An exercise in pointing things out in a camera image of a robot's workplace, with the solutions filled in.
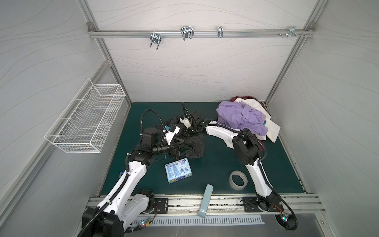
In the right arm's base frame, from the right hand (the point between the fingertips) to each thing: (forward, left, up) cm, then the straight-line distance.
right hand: (185, 129), depth 97 cm
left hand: (-19, -4, +15) cm, 25 cm away
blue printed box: (-27, +1, 0) cm, 27 cm away
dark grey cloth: (-8, -8, +1) cm, 12 cm away
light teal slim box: (-40, -14, -6) cm, 43 cm away
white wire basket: (-17, +45, +26) cm, 55 cm away
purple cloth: (+9, -32, +7) cm, 34 cm away
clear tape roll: (-27, -34, -4) cm, 44 cm away
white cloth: (+8, -62, -6) cm, 63 cm away
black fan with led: (-46, -55, -10) cm, 73 cm away
